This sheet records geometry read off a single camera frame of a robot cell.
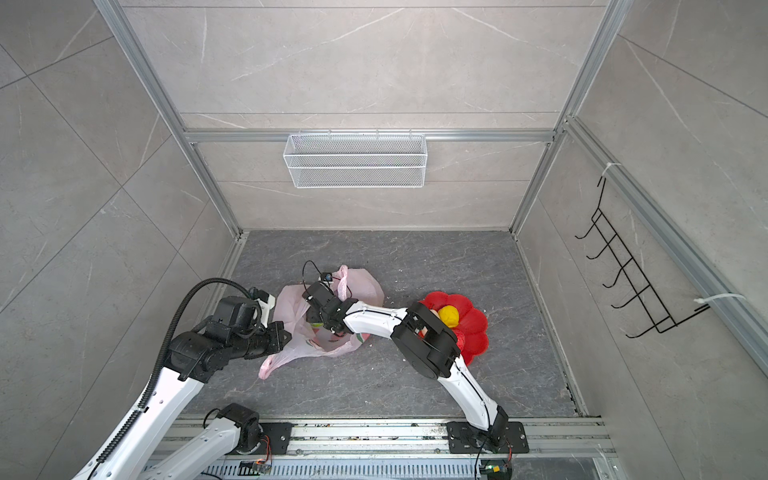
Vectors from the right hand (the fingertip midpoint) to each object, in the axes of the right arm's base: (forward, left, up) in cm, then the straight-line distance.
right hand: (314, 307), depth 94 cm
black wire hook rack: (-2, -81, +27) cm, 85 cm away
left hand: (-15, 0, +15) cm, 21 cm away
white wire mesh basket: (+42, -14, +26) cm, 51 cm away
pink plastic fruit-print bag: (-17, -4, +12) cm, 21 cm away
